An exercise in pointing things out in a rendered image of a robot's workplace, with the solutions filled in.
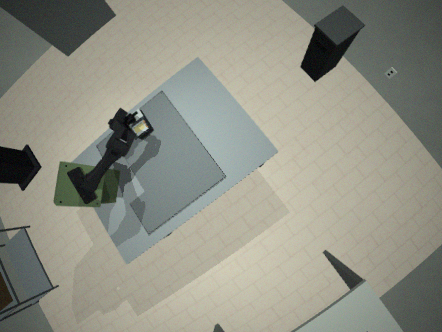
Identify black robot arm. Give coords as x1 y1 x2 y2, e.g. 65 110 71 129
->
67 108 136 204

